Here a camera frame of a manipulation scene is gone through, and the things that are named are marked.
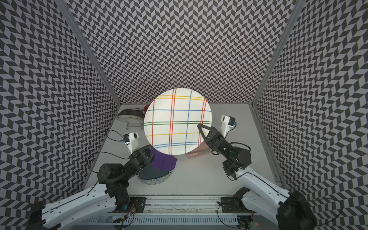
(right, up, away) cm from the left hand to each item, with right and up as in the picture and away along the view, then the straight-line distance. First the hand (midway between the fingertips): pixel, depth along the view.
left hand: (160, 149), depth 51 cm
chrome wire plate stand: (-25, +5, +52) cm, 58 cm away
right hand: (+13, +7, +4) cm, 15 cm away
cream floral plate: (-30, +10, +45) cm, 55 cm away
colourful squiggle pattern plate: (-8, -25, +30) cm, 40 cm away
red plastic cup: (-23, +18, +55) cm, 62 cm away
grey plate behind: (-30, +14, +46) cm, 57 cm away
